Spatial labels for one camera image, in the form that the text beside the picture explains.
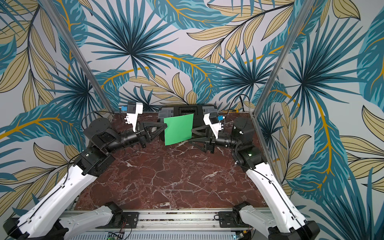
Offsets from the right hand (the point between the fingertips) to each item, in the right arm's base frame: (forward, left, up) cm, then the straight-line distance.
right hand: (191, 135), depth 58 cm
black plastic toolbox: (+35, -5, -21) cm, 42 cm away
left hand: (-2, +9, +6) cm, 11 cm away
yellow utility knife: (+51, -37, -38) cm, 73 cm away
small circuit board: (-28, +37, -41) cm, 62 cm away
